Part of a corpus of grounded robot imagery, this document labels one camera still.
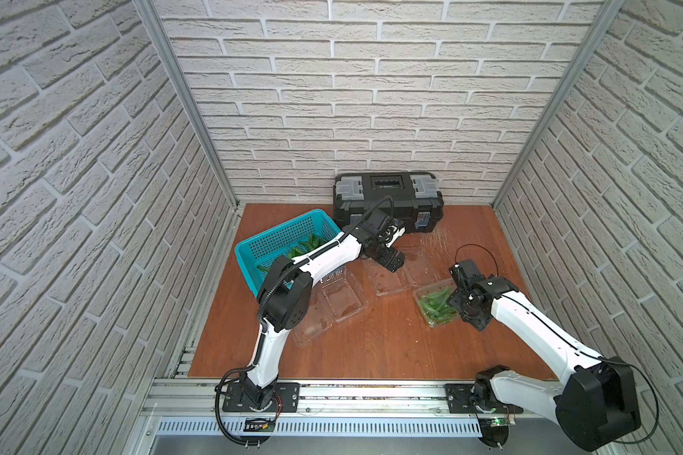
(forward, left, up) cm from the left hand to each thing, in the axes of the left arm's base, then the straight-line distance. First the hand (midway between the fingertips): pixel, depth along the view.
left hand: (397, 254), depth 90 cm
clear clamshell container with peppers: (-10, +21, -12) cm, 26 cm away
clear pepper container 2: (+4, -11, -13) cm, 17 cm away
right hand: (-17, -19, -4) cm, 25 cm away
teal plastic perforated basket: (+11, +41, -8) cm, 43 cm away
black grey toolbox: (+21, -7, +6) cm, 23 cm away
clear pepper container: (-12, -11, -9) cm, 19 cm away
